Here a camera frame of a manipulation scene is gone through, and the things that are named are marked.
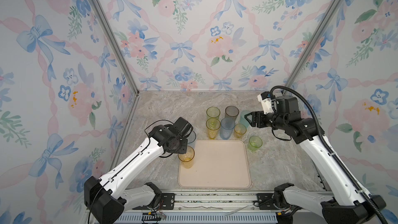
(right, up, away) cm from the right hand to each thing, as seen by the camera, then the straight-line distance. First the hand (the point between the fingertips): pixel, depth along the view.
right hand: (252, 114), depth 72 cm
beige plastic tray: (-15, -28, +13) cm, 34 cm away
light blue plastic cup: (-29, -14, +8) cm, 33 cm away
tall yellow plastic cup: (-18, -7, +12) cm, 22 cm away
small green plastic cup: (+8, -17, +20) cm, 28 cm away
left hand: (-33, -16, +4) cm, 37 cm away
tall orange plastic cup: (-32, -25, +12) cm, 42 cm away
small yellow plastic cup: (+1, -11, +26) cm, 28 cm away
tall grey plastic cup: (-4, +1, +28) cm, 29 cm away
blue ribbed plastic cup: (-7, -8, +25) cm, 27 cm away
